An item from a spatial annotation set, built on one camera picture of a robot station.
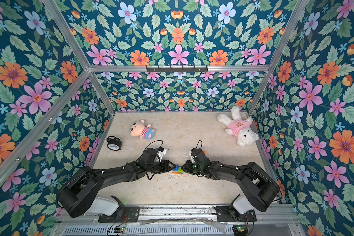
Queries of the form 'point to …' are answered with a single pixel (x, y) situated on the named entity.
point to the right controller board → (240, 230)
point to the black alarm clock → (113, 143)
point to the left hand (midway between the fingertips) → (175, 166)
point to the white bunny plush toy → (241, 129)
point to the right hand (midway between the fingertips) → (182, 168)
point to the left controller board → (117, 230)
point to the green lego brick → (180, 170)
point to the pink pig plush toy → (138, 129)
